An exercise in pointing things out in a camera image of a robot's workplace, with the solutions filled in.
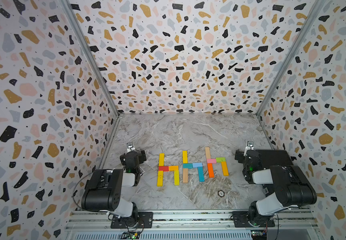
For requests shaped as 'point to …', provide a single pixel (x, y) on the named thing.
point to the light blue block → (196, 165)
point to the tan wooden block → (185, 177)
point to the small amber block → (172, 168)
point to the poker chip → (221, 193)
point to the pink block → (210, 161)
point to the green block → (219, 159)
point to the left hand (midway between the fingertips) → (133, 151)
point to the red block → (164, 168)
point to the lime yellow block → (176, 178)
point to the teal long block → (201, 174)
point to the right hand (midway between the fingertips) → (248, 150)
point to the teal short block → (187, 165)
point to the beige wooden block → (207, 152)
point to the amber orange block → (225, 168)
